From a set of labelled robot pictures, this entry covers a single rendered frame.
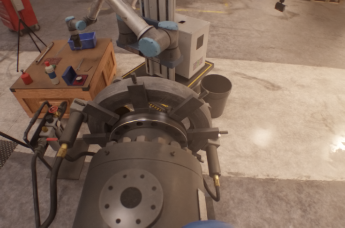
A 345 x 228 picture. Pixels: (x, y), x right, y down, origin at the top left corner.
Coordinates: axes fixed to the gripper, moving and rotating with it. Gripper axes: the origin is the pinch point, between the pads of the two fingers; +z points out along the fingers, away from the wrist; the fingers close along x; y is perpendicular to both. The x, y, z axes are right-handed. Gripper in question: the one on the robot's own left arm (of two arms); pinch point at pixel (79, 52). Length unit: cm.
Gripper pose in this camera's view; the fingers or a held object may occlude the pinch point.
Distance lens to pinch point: 227.3
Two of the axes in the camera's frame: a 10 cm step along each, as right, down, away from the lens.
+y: -0.6, -6.8, 7.3
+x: -10.0, 0.4, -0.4
